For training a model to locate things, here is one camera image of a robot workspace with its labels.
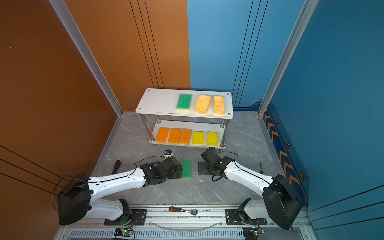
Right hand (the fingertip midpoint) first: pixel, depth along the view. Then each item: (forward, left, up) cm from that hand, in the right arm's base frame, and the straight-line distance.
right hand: (204, 170), depth 85 cm
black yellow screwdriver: (+4, +53, -2) cm, 53 cm away
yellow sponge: (+20, +4, +4) cm, 21 cm away
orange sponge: (+22, +19, +4) cm, 29 cm away
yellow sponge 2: (+19, -5, +4) cm, 20 cm away
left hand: (0, +15, +2) cm, 15 cm away
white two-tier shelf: (+24, +27, +30) cm, 47 cm away
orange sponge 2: (+21, +12, +4) cm, 25 cm away
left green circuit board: (-29, +39, -5) cm, 49 cm away
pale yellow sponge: (+22, +27, +4) cm, 35 cm away
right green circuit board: (-29, -21, -6) cm, 36 cm away
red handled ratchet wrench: (-21, +6, -2) cm, 22 cm away
